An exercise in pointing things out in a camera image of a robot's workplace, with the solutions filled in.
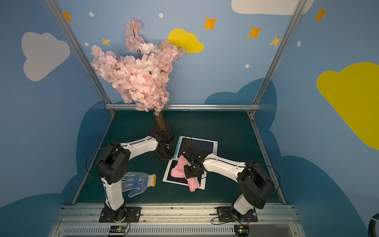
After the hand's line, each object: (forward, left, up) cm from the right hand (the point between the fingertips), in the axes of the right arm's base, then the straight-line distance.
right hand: (189, 173), depth 85 cm
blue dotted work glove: (-5, +30, -3) cm, 30 cm away
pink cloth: (+1, +6, 0) cm, 6 cm away
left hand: (+11, +13, -2) cm, 17 cm away
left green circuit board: (-29, +34, -4) cm, 45 cm away
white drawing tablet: (+22, -5, -3) cm, 23 cm away
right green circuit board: (-25, -28, -7) cm, 38 cm away
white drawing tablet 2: (-3, +13, -3) cm, 13 cm away
